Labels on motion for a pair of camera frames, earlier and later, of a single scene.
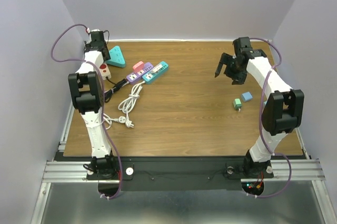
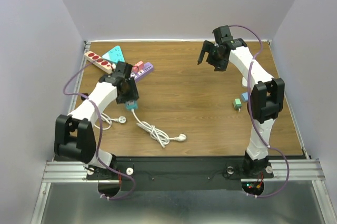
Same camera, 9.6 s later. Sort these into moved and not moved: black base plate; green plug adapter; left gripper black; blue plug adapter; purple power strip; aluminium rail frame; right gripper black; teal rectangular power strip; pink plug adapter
Moved: teal rectangular power strip; right gripper black; left gripper black
Not moved: aluminium rail frame; green plug adapter; black base plate; pink plug adapter; blue plug adapter; purple power strip
